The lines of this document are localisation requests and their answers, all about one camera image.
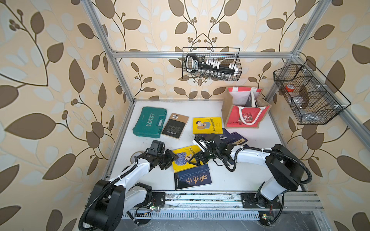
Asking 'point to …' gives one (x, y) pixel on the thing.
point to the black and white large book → (252, 102)
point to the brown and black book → (175, 127)
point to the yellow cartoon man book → (207, 125)
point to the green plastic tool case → (150, 122)
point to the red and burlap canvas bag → (244, 108)
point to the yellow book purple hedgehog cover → (181, 156)
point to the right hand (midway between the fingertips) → (193, 159)
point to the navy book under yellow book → (226, 136)
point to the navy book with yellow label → (234, 138)
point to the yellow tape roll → (133, 153)
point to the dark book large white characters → (192, 177)
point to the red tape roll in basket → (290, 87)
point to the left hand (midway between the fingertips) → (175, 157)
